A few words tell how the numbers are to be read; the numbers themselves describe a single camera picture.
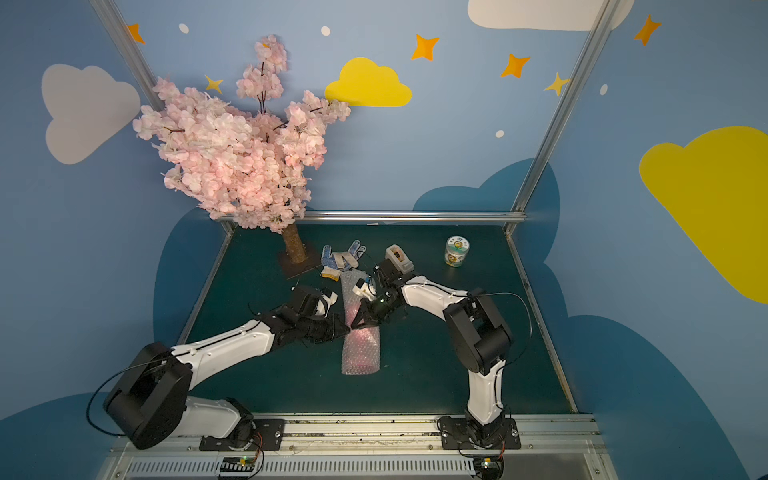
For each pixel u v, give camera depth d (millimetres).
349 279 926
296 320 678
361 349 818
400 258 1076
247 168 673
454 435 743
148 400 418
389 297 717
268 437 735
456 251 1048
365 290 860
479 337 506
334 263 1083
